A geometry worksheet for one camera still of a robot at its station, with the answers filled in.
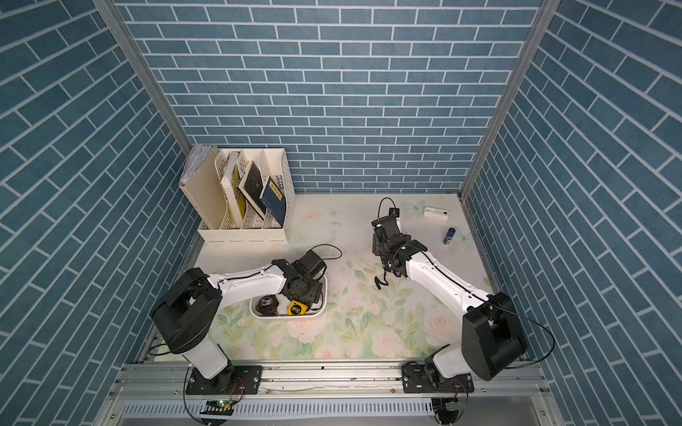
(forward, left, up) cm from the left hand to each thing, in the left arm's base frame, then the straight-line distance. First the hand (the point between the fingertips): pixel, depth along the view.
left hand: (316, 294), depth 90 cm
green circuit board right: (-31, -40, +1) cm, 51 cm away
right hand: (+13, -25, +15) cm, 32 cm away
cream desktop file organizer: (+27, +40, +18) cm, 51 cm away
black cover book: (+36, +26, +17) cm, 48 cm away
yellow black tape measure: (-6, +6, +2) cm, 8 cm away
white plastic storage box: (-6, -1, 0) cm, 6 cm away
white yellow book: (+30, +30, +24) cm, 49 cm away
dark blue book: (+35, +19, +10) cm, 41 cm away
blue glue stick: (+21, -49, +7) cm, 54 cm away
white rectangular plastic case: (+35, -48, +3) cm, 60 cm away
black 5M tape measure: (-5, +15, +3) cm, 16 cm away
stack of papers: (+37, +43, +29) cm, 63 cm away
